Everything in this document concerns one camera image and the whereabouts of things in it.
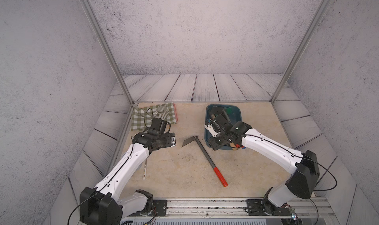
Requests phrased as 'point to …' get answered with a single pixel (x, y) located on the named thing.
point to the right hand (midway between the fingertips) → (217, 135)
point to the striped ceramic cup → (162, 112)
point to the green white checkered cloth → (142, 116)
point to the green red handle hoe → (229, 110)
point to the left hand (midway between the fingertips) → (170, 140)
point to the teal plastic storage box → (233, 112)
